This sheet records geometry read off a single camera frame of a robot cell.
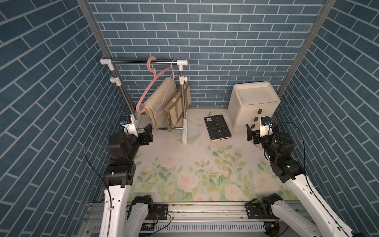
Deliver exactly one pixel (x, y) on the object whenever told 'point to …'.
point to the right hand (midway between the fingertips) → (259, 123)
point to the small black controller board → (147, 226)
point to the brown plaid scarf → (174, 109)
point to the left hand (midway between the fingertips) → (147, 123)
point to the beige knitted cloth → (155, 106)
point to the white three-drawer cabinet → (249, 101)
